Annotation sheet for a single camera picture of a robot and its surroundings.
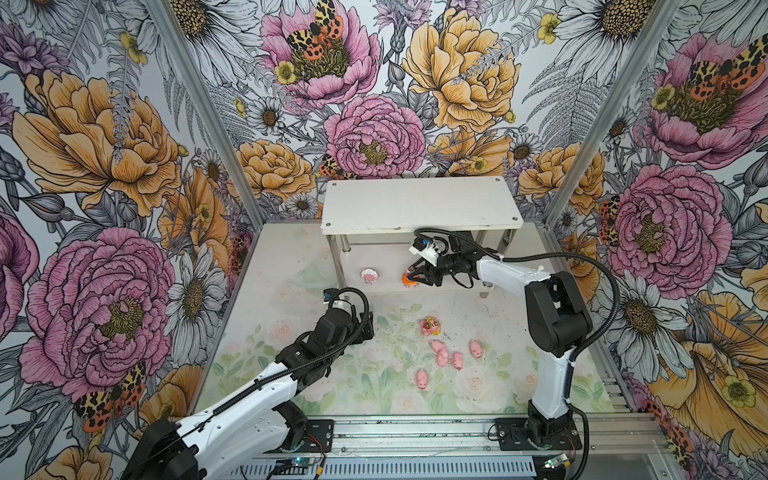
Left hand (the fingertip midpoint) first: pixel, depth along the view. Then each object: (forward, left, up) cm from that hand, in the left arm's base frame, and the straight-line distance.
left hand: (356, 325), depth 83 cm
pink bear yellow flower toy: (+3, -21, -6) cm, 23 cm away
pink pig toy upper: (-3, -23, -8) cm, 24 cm away
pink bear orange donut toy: (+14, -15, 0) cm, 20 cm away
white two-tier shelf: (+15, -29, +25) cm, 41 cm away
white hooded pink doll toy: (+15, -3, +2) cm, 16 cm away
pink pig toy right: (-4, -34, -8) cm, 35 cm away
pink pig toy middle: (-7, -28, -8) cm, 30 cm away
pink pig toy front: (-12, -18, -8) cm, 23 cm away
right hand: (+15, -17, +1) cm, 23 cm away
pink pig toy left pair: (-6, -24, -7) cm, 26 cm away
